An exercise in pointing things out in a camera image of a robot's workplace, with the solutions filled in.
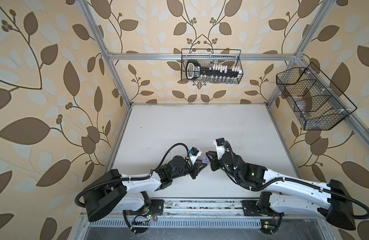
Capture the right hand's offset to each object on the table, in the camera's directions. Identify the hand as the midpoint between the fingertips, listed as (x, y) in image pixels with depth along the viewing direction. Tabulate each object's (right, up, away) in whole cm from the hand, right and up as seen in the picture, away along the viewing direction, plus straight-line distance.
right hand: (207, 155), depth 74 cm
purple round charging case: (-1, -3, +3) cm, 5 cm away
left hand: (0, -5, +2) cm, 5 cm away
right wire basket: (+55, +26, 0) cm, 61 cm away
